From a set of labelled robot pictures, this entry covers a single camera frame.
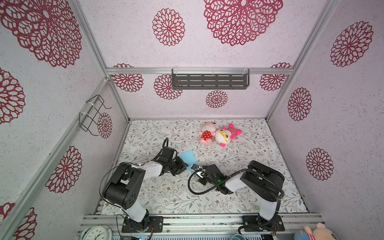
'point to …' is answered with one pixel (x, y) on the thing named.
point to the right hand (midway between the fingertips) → (195, 168)
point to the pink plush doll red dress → (208, 131)
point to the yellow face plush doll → (223, 135)
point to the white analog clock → (101, 232)
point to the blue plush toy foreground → (301, 235)
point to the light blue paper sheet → (189, 157)
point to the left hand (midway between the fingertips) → (188, 167)
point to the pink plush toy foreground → (320, 233)
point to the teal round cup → (238, 237)
